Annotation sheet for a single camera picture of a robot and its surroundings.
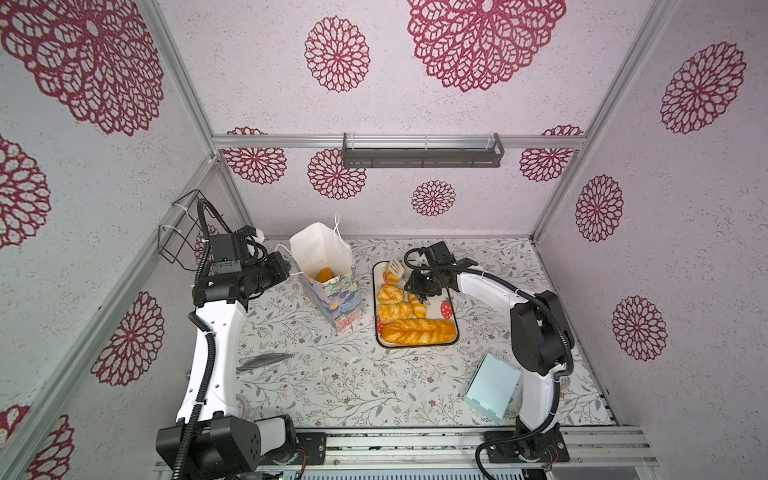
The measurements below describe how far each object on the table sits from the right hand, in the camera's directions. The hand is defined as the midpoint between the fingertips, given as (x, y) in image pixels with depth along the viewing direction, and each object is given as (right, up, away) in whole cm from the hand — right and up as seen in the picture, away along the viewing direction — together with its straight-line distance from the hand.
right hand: (408, 282), depth 95 cm
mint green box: (+22, -28, -12) cm, 38 cm away
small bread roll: (-5, +1, +8) cm, 10 cm away
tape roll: (-45, -32, -15) cm, 58 cm away
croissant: (-28, +2, +8) cm, 30 cm away
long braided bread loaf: (+3, -15, -4) cm, 16 cm away
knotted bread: (-6, -4, +5) cm, 9 cm away
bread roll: (+4, -9, +3) cm, 10 cm away
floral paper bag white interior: (-28, +5, +8) cm, 29 cm away
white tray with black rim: (+11, -9, +5) cm, 15 cm away
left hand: (-32, +4, -19) cm, 37 cm away
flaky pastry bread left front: (-5, -10, 0) cm, 11 cm away
